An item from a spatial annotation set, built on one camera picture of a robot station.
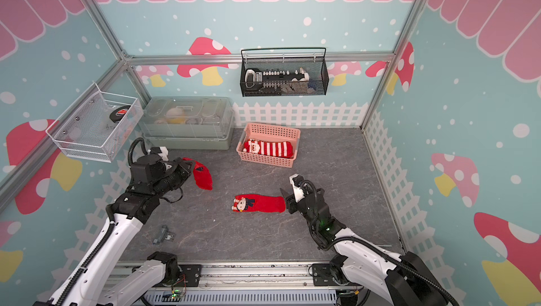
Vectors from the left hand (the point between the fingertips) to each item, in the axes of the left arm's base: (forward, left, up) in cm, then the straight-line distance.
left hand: (197, 164), depth 75 cm
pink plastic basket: (+38, -20, -23) cm, 48 cm away
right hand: (-2, -33, -10) cm, 34 cm away
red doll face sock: (-3, -19, -24) cm, 31 cm away
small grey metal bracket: (-17, +16, -24) cm, 33 cm away
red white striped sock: (+24, -29, -20) cm, 43 cm away
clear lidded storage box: (+31, +11, -10) cm, 35 cm away
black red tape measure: (+15, +31, +9) cm, 35 cm away
